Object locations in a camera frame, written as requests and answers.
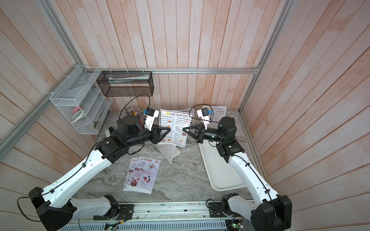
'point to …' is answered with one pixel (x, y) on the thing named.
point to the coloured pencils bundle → (128, 111)
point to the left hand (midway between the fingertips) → (167, 131)
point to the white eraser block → (107, 133)
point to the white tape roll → (76, 116)
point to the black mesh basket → (126, 83)
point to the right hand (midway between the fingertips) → (183, 130)
